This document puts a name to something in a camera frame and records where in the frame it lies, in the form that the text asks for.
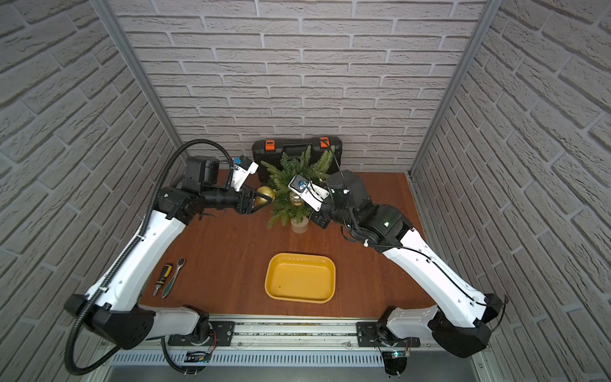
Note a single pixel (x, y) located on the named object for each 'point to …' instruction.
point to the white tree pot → (301, 228)
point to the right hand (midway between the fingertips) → (311, 194)
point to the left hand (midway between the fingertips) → (270, 194)
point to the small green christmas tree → (289, 208)
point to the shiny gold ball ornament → (296, 200)
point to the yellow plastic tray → (300, 278)
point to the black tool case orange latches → (271, 150)
